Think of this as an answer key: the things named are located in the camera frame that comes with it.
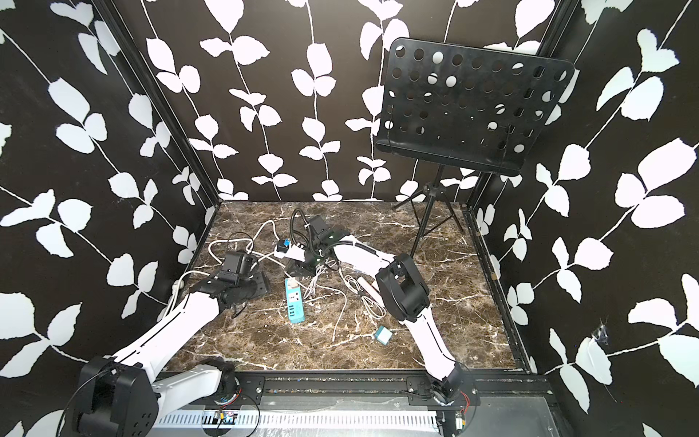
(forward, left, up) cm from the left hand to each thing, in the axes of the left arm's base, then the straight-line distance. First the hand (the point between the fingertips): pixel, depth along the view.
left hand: (265, 279), depth 86 cm
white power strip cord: (+13, +22, -9) cm, 27 cm away
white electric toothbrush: (-1, -35, -8) cm, 36 cm away
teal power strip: (-5, -9, -7) cm, 12 cm away
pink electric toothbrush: (0, -36, -7) cm, 37 cm away
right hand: (+3, -7, +2) cm, 8 cm away
